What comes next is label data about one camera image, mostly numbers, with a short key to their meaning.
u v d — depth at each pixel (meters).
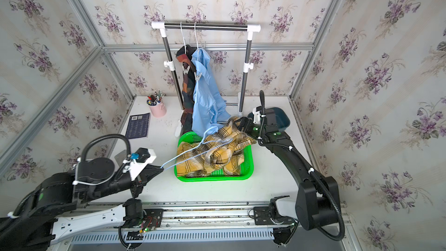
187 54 0.73
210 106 0.81
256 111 0.78
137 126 1.04
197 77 0.69
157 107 1.02
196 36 0.93
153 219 0.72
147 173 0.47
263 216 0.73
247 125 0.73
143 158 0.44
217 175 0.86
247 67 0.79
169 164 0.78
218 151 0.77
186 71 0.68
